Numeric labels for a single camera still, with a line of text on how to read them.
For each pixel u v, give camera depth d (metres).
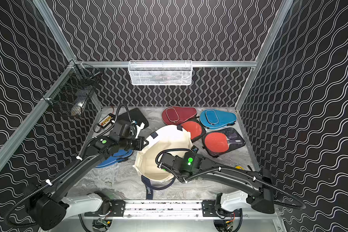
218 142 0.94
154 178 0.63
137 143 0.67
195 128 1.01
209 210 0.74
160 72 0.99
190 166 0.45
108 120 1.09
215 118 1.08
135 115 1.09
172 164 0.50
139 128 0.69
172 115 1.10
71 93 0.92
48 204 0.38
